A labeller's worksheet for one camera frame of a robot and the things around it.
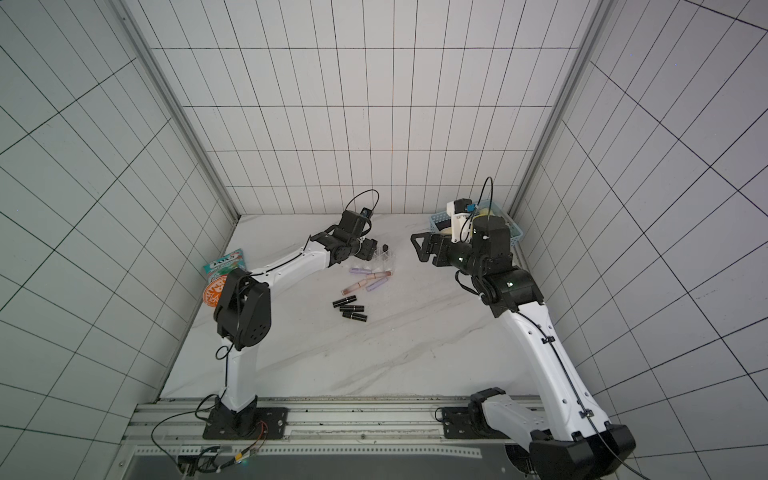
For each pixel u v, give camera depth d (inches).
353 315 35.5
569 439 14.2
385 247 39.5
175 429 29.1
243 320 20.4
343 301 36.8
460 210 23.1
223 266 39.8
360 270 40.5
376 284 38.6
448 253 23.4
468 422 28.5
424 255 23.7
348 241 28.6
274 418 28.8
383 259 40.7
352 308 36.5
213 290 37.3
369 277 39.5
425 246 23.7
